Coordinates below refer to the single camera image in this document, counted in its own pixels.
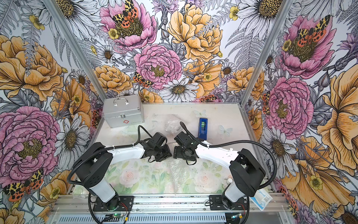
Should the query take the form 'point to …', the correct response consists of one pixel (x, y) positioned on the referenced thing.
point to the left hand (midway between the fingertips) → (171, 158)
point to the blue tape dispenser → (203, 129)
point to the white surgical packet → (262, 199)
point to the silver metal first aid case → (122, 111)
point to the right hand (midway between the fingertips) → (181, 159)
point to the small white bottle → (229, 180)
